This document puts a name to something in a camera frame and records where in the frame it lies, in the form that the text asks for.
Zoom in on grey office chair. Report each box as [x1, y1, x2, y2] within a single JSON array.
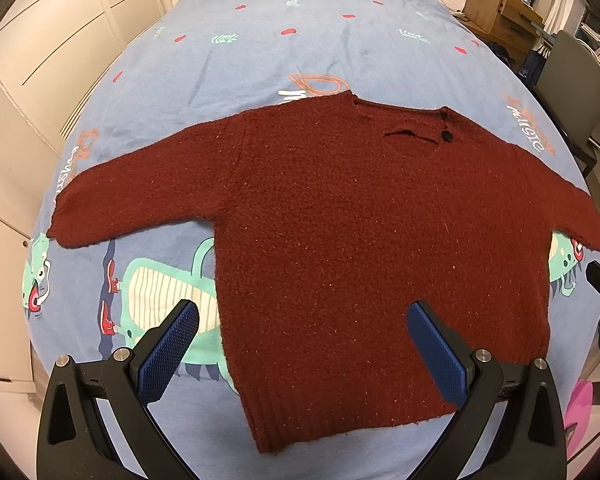
[[532, 30, 600, 178]]

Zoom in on cream wardrobe doors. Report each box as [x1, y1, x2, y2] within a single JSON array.
[[0, 0, 193, 394]]

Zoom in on blue cartoon print bedsheet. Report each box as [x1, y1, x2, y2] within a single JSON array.
[[23, 0, 600, 479]]

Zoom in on dark red knit sweater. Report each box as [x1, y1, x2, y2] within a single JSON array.
[[47, 92, 600, 453]]

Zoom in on pink object beside bed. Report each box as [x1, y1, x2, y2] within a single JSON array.
[[564, 379, 593, 458]]

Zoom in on wooden desk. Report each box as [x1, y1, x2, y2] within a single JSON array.
[[463, 0, 543, 68]]

